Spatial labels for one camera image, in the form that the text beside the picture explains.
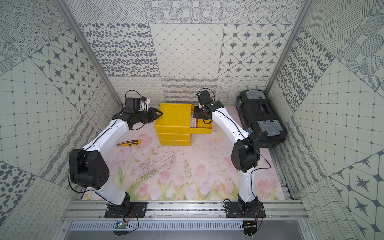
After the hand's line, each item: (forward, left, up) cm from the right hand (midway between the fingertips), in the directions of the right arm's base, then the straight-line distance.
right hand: (197, 115), depth 90 cm
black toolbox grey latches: (+3, -40, -5) cm, 40 cm away
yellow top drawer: (-7, -3, -4) cm, 8 cm away
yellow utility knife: (-10, +45, -16) cm, 49 cm away
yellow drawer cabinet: (-10, +13, +2) cm, 17 cm away
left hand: (-1, +22, +4) cm, 23 cm away
